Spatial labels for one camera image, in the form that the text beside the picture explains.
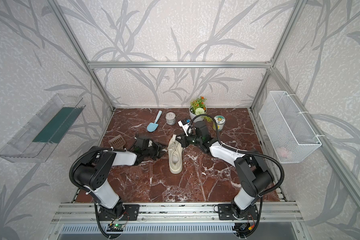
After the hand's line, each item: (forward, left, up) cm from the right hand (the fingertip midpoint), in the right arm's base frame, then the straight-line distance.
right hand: (175, 133), depth 84 cm
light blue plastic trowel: (+18, +20, -17) cm, 32 cm away
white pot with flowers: (+24, -13, -4) cm, 27 cm away
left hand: (0, +5, -12) cm, 13 cm away
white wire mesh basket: (-15, -50, +18) cm, 55 cm away
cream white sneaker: (-7, 0, -10) cm, 12 cm away
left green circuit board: (-43, +28, -18) cm, 54 cm away
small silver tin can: (+22, +6, -13) cm, 26 cm away
